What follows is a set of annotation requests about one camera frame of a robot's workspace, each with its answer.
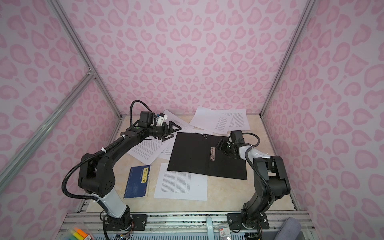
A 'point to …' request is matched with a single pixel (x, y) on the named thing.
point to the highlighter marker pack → (76, 234)
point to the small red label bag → (224, 230)
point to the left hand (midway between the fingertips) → (178, 129)
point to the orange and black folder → (198, 154)
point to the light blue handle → (209, 227)
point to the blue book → (137, 185)
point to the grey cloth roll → (290, 230)
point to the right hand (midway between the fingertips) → (219, 146)
